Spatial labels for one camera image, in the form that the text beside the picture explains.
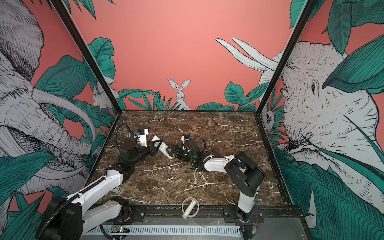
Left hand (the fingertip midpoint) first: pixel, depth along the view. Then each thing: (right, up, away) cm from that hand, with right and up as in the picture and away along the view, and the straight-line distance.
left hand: (161, 139), depth 79 cm
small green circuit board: (-17, -42, -9) cm, 47 cm away
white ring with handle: (+14, -35, -8) cm, 39 cm away
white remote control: (0, -5, +2) cm, 5 cm away
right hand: (+2, -7, +4) cm, 9 cm away
